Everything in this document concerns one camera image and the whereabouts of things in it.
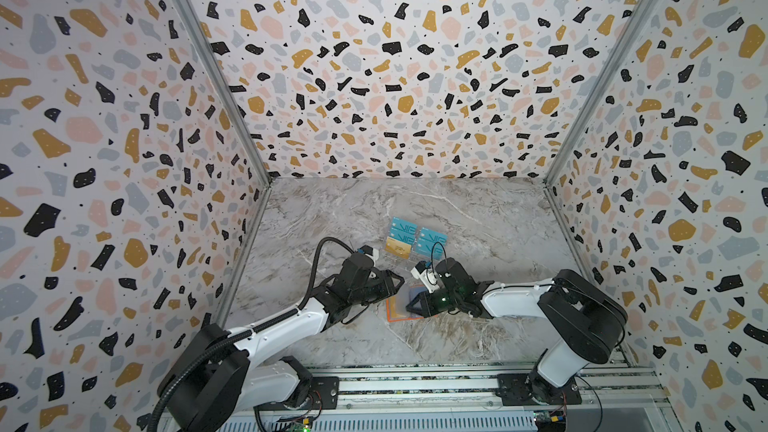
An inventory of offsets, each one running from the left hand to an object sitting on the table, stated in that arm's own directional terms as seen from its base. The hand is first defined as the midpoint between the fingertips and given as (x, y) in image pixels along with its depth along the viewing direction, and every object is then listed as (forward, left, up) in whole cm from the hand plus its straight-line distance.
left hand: (407, 279), depth 80 cm
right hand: (-4, 0, -8) cm, 9 cm away
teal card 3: (+17, +1, -5) cm, 18 cm away
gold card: (+15, +2, -9) cm, 18 cm away
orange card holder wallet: (-2, +3, -13) cm, 13 cm away
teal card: (+21, +1, -4) cm, 21 cm away
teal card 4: (+14, -6, -6) cm, 16 cm away
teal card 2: (+16, -9, -4) cm, 19 cm away
